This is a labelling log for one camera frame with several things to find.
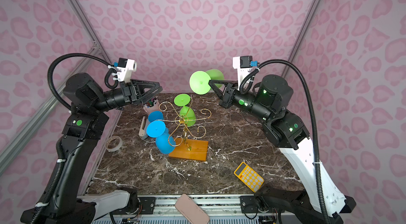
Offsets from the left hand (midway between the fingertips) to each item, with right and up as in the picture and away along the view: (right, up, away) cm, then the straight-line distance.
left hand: (159, 90), depth 48 cm
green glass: (+5, -9, +22) cm, 24 cm away
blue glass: (-3, -20, +19) cm, 28 cm away
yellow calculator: (+36, -41, +32) cm, 63 cm away
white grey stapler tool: (-25, -21, +47) cm, 57 cm away
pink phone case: (+7, -51, +21) cm, 56 cm away
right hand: (+15, +1, 0) cm, 15 cm away
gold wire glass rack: (+4, -13, +18) cm, 23 cm away
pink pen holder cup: (-19, -6, +50) cm, 54 cm away
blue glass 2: (-21, -11, +58) cm, 63 cm away
